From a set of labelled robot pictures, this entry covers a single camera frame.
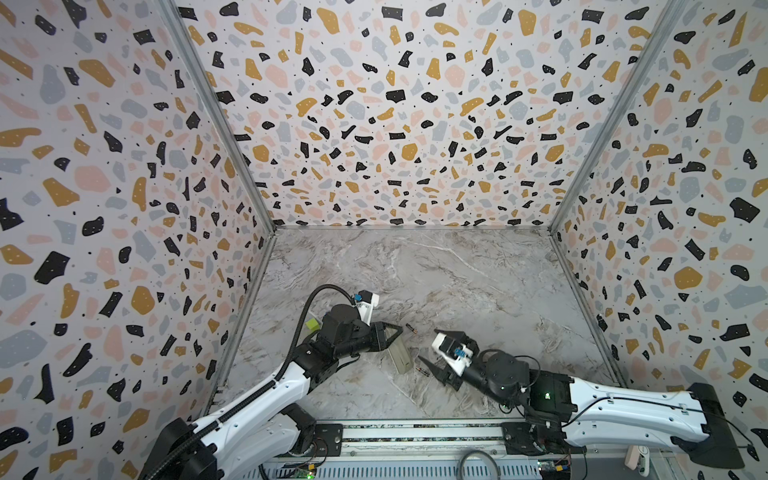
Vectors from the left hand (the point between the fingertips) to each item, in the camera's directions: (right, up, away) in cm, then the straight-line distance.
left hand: (402, 327), depth 74 cm
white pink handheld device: (+56, -30, -4) cm, 64 cm away
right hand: (+6, -1, -9) cm, 11 cm away
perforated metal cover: (+2, -33, -4) cm, 33 cm away
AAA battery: (+3, -5, +19) cm, 20 cm away
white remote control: (0, -7, 0) cm, 7 cm away
